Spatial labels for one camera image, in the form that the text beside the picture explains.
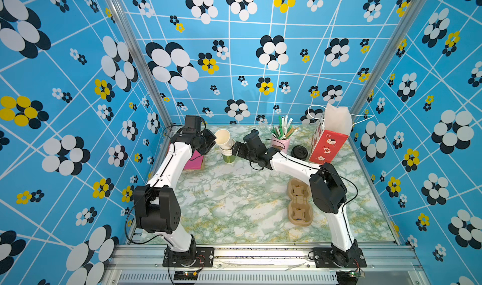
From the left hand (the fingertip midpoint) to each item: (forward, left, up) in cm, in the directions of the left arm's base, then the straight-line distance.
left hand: (219, 137), depth 87 cm
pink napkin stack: (-6, +13, -14) cm, 20 cm away
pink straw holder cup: (-3, -30, -1) cm, 30 cm away
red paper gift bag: (0, -52, +3) cm, 52 cm away
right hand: (0, -9, -9) cm, 13 cm away
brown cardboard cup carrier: (-27, -37, -18) cm, 49 cm away
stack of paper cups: (-2, -3, 0) cm, 4 cm away
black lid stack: (+4, -42, -16) cm, 45 cm away
